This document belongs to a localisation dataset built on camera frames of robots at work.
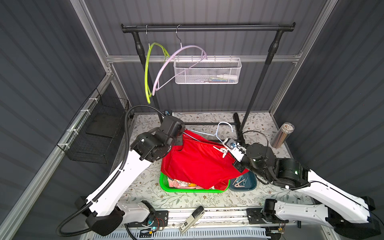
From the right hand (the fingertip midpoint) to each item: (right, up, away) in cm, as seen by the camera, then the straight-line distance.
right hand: (233, 148), depth 63 cm
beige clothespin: (+8, -24, +20) cm, 32 cm away
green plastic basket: (-32, -21, +13) cm, 40 cm away
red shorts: (-17, -7, +10) cm, 20 cm away
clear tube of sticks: (+37, +7, +24) cm, 45 cm away
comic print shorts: (-20, -22, +16) cm, 34 cm away
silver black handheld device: (-17, -34, +7) cm, 39 cm away
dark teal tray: (+13, -22, +21) cm, 34 cm away
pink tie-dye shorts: (-27, -22, +18) cm, 39 cm away
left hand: (-24, +6, +4) cm, 25 cm away
